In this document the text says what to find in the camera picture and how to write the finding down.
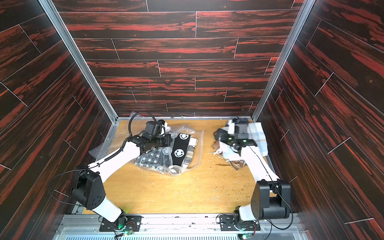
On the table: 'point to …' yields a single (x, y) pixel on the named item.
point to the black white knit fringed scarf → (162, 158)
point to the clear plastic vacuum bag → (120, 134)
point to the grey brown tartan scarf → (192, 144)
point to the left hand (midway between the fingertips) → (174, 139)
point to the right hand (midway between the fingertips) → (223, 134)
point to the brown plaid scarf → (236, 164)
